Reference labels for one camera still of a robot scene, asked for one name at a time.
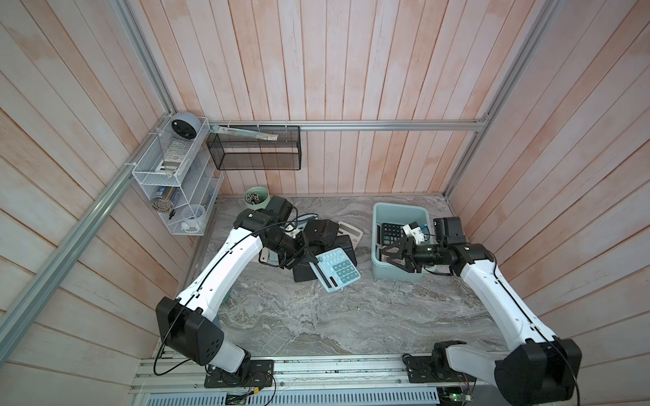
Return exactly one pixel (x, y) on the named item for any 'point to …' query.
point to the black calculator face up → (389, 233)
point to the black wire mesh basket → (237, 152)
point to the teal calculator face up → (334, 269)
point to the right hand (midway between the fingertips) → (384, 253)
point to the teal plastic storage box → (404, 215)
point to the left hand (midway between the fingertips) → (315, 264)
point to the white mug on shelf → (192, 215)
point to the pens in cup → (252, 198)
